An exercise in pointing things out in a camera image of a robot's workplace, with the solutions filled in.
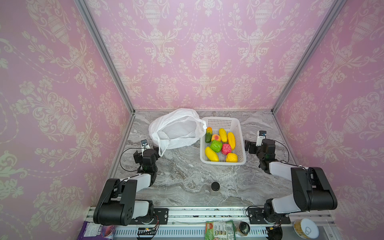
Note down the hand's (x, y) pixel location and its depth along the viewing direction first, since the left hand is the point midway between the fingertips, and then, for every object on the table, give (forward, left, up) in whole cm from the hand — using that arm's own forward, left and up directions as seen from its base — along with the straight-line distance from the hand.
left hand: (146, 148), depth 90 cm
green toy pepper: (+3, -42, 0) cm, 42 cm away
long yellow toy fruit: (-2, -39, -2) cm, 40 cm away
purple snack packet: (-41, +18, -6) cm, 45 cm away
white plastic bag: (+21, -15, -8) cm, 27 cm away
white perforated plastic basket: (+20, -55, 0) cm, 59 cm away
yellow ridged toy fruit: (+9, -53, -2) cm, 54 cm away
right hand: (+7, -66, +1) cm, 67 cm away
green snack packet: (-39, -42, -6) cm, 58 cm away
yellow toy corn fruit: (+14, -48, -2) cm, 50 cm away
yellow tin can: (-38, -79, -1) cm, 88 cm away
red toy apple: (+2, -49, -2) cm, 49 cm away
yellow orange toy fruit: (-4, -51, -1) cm, 51 cm away
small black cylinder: (-22, -40, +2) cm, 45 cm away
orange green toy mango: (+14, -38, -4) cm, 41 cm away
